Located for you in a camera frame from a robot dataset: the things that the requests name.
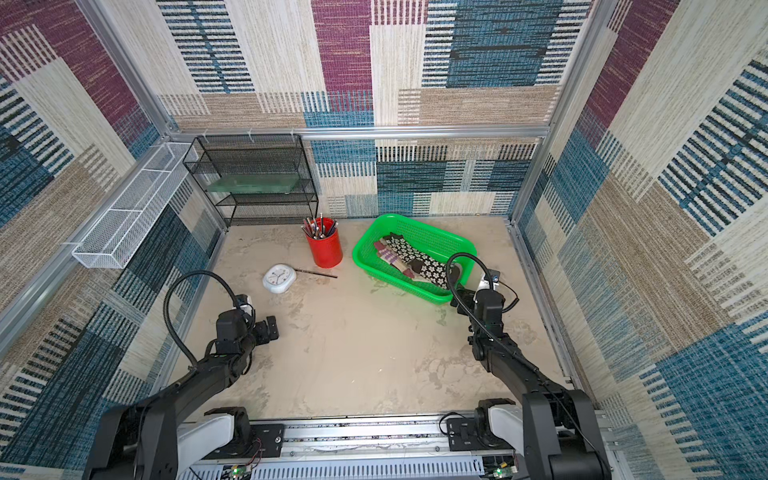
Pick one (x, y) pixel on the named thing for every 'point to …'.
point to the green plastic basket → (436, 243)
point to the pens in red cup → (317, 229)
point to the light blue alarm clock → (279, 278)
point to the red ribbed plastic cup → (325, 242)
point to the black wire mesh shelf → (248, 178)
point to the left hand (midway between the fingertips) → (259, 320)
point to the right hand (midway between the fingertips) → (475, 292)
